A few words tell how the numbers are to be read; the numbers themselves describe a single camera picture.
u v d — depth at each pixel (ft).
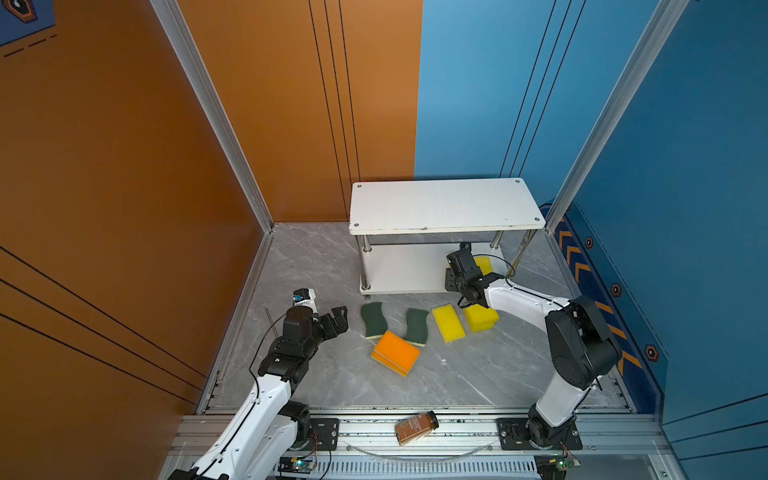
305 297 2.38
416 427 2.34
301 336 2.04
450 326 2.97
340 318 2.47
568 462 2.28
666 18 2.29
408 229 2.38
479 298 2.22
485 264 3.13
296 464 2.32
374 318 3.03
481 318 2.89
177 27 2.33
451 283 2.79
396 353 2.67
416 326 3.00
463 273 2.38
